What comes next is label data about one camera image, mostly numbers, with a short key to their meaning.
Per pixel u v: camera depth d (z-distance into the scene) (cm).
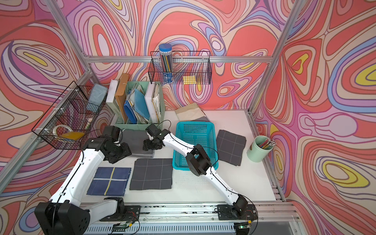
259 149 82
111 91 87
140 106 97
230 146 99
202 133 105
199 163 64
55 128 67
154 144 78
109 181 84
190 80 91
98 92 81
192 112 118
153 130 80
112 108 92
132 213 72
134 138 99
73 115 82
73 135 71
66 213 37
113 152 62
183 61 88
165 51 72
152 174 87
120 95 85
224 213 72
